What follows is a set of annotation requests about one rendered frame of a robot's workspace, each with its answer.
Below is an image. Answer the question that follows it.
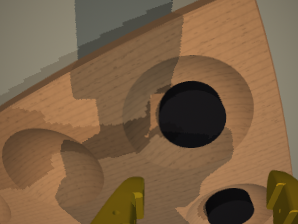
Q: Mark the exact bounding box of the tan wooden tray with round pockets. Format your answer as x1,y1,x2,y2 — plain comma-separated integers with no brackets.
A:
0,0,293,224

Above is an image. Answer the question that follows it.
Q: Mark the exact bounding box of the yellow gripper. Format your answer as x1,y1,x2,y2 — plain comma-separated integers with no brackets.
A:
90,170,298,224

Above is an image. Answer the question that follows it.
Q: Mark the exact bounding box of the black disc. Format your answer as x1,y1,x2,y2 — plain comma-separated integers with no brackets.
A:
205,188,254,224
159,81,226,148

